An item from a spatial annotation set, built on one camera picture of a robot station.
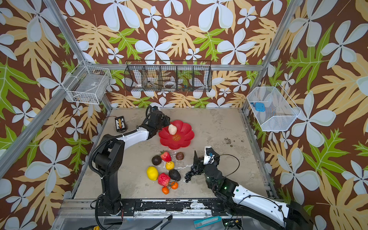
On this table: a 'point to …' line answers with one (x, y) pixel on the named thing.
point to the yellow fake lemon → (152, 173)
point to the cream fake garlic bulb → (172, 129)
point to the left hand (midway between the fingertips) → (168, 116)
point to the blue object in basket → (259, 107)
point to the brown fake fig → (179, 155)
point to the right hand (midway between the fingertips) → (201, 151)
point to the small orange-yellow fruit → (170, 165)
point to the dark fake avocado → (174, 175)
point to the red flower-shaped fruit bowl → (182, 138)
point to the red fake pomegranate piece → (164, 179)
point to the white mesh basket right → (272, 108)
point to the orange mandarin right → (175, 185)
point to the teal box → (201, 223)
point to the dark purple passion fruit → (156, 160)
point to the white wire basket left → (88, 85)
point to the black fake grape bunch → (193, 172)
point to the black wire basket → (174, 75)
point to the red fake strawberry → (166, 156)
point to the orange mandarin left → (165, 190)
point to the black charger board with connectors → (120, 125)
